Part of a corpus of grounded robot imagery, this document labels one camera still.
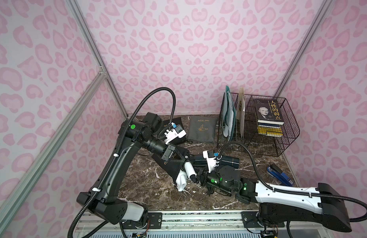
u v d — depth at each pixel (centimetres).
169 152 52
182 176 61
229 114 87
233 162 88
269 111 91
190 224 72
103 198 38
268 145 101
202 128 111
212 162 61
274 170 86
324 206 40
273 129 94
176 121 114
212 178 59
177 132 56
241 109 86
